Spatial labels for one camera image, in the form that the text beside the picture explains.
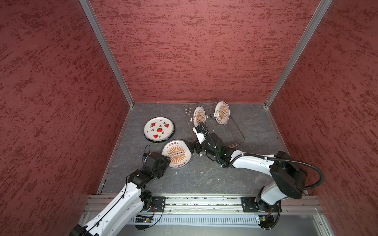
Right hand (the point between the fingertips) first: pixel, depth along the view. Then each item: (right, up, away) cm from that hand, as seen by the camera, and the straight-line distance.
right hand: (190, 140), depth 82 cm
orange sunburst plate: (-7, -10, +8) cm, 15 cm away
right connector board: (+38, -38, -11) cm, 55 cm away
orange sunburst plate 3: (+23, +17, +22) cm, 35 cm away
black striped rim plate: (-22, +4, +19) cm, 30 cm away
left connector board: (-23, -38, -10) cm, 46 cm away
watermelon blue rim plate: (-23, +5, +19) cm, 30 cm away
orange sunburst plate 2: (+6, +14, +18) cm, 24 cm away
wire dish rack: (+16, +14, +22) cm, 31 cm away
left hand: (-12, -14, +1) cm, 19 cm away
